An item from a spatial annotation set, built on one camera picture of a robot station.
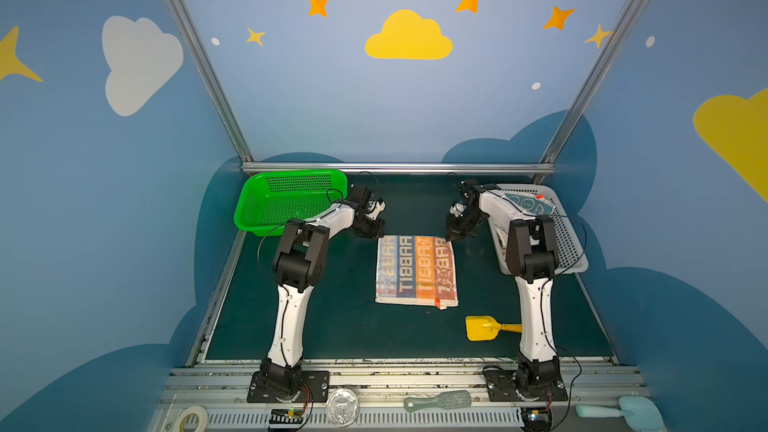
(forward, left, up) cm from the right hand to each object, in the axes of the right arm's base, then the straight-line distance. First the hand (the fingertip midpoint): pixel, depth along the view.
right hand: (449, 235), depth 103 cm
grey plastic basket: (-8, -37, +4) cm, 38 cm away
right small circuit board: (-51, -18, -5) cm, 55 cm away
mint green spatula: (-49, -42, -1) cm, 65 cm away
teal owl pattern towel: (+14, -30, +3) cm, 33 cm away
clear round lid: (-52, +29, +5) cm, 60 cm away
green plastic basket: (+12, +69, 0) cm, 70 cm away
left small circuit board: (-54, +44, -4) cm, 70 cm away
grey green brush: (-49, +6, +1) cm, 50 cm away
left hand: (0, +24, 0) cm, 24 cm away
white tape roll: (-56, +62, +1) cm, 84 cm away
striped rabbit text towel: (-14, +12, -1) cm, 18 cm away
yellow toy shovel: (-31, -8, -1) cm, 32 cm away
